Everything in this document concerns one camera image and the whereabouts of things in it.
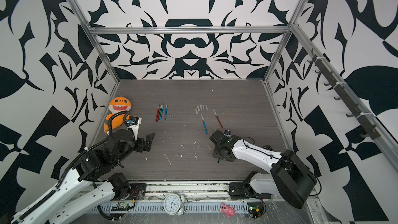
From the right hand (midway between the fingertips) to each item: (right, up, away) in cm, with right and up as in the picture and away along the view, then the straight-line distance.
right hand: (217, 152), depth 87 cm
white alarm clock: (-21, -15, -19) cm, 32 cm away
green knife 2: (0, -3, -3) cm, 5 cm away
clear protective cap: (-11, +23, +18) cm, 31 cm away
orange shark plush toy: (-60, +26, +8) cm, 66 cm away
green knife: (-36, +21, +15) cm, 44 cm away
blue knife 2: (-32, +21, +18) cm, 42 cm away
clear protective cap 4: (-5, +24, +18) cm, 30 cm away
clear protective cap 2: (-9, +23, +18) cm, 31 cm away
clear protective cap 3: (-8, +24, +18) cm, 31 cm away
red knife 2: (+2, +17, +13) cm, 22 cm away
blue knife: (-35, +21, +15) cm, 43 cm away
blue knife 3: (-7, +14, +12) cm, 20 cm away
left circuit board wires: (-44, -19, -15) cm, 51 cm away
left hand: (-36, +16, -14) cm, 42 cm away
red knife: (-37, +21, +15) cm, 45 cm away
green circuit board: (+15, -20, -15) cm, 30 cm away
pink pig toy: (+3, -18, -19) cm, 26 cm away
